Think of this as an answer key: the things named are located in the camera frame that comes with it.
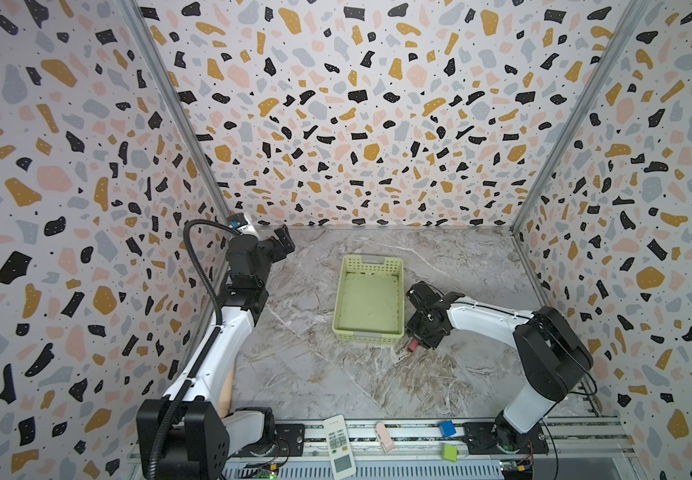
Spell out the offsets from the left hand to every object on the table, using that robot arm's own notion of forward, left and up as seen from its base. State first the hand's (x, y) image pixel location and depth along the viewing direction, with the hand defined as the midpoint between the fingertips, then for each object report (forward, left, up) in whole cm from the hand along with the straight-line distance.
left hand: (270, 226), depth 76 cm
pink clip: (-43, -28, -30) cm, 60 cm away
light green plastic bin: (-3, -26, -33) cm, 42 cm away
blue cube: (-41, -44, -31) cm, 68 cm away
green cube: (-46, -44, -31) cm, 71 cm away
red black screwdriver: (-19, -39, -31) cm, 53 cm away
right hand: (-15, -36, -30) cm, 49 cm away
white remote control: (-45, -18, -30) cm, 57 cm away
